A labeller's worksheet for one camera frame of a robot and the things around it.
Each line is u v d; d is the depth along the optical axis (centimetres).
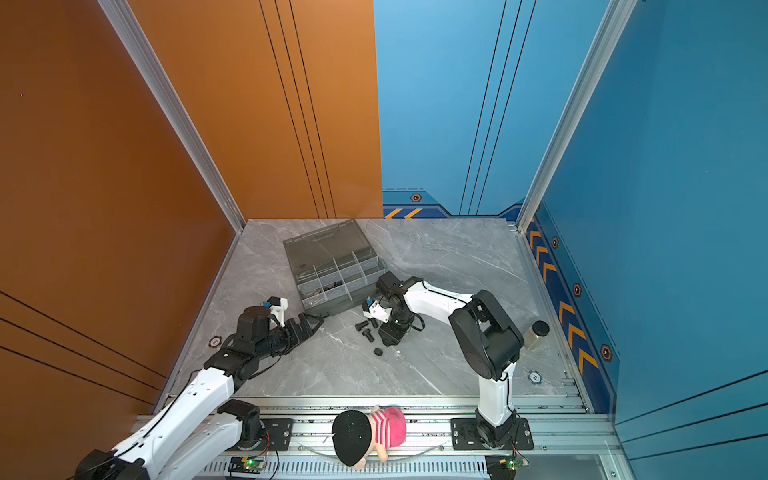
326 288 97
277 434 74
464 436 72
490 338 50
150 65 77
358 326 92
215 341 89
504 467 70
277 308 77
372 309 83
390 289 75
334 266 103
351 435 66
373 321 92
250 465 71
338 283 101
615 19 70
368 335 89
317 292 99
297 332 72
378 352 86
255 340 63
